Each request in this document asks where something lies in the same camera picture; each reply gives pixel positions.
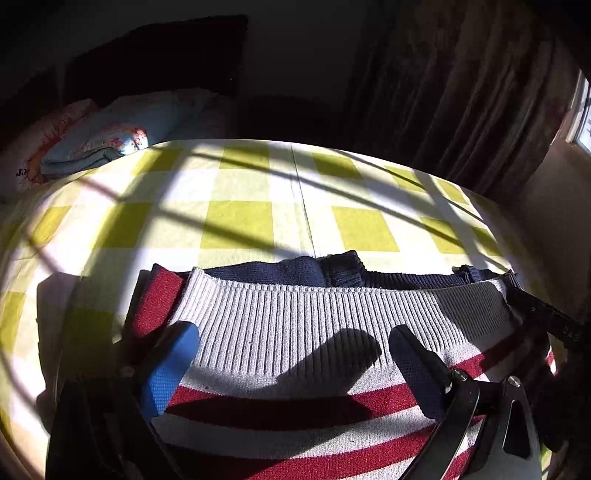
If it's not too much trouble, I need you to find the yellow white checked bed sheet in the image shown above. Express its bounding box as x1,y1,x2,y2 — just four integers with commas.
1,140,509,479

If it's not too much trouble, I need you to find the floral pink curtain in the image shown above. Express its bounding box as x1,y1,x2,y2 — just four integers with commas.
349,1,579,202

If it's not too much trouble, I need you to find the red white striped knit sweater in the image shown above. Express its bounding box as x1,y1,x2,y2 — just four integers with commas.
122,254,555,479

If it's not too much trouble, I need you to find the light blue folded quilt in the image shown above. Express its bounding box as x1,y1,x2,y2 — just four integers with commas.
40,89,214,179

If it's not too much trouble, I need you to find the barred window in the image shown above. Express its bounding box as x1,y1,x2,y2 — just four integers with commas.
566,72,591,154

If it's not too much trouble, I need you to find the dark wooden headboard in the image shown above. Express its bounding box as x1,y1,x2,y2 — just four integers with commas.
8,13,250,112

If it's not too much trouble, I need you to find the orange floral pillow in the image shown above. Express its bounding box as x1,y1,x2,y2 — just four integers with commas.
1,99,98,201

